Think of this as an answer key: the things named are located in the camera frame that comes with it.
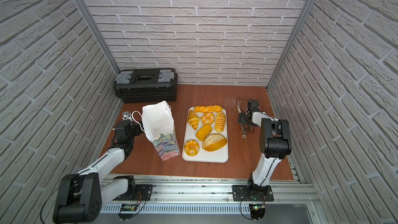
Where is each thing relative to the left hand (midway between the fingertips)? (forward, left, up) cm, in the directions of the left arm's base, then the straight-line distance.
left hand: (132, 120), depth 87 cm
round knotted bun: (+6, -44, -7) cm, 45 cm away
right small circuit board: (-43, -67, -11) cm, 80 cm away
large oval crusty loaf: (-11, -47, -5) cm, 49 cm away
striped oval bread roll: (+3, -52, -7) cm, 53 cm away
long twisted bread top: (+14, -45, -7) cm, 48 cm away
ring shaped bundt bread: (-13, -35, -9) cm, 38 cm away
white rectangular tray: (-17, -51, -10) cm, 55 cm away
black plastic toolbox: (+23, -4, +6) cm, 24 cm away
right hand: (+7, -72, -10) cm, 73 cm away
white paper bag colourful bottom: (-1, -15, -8) cm, 17 cm away
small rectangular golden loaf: (-5, -42, -6) cm, 42 cm away
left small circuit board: (-41, -5, -14) cm, 43 cm away
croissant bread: (+5, -35, -7) cm, 36 cm away
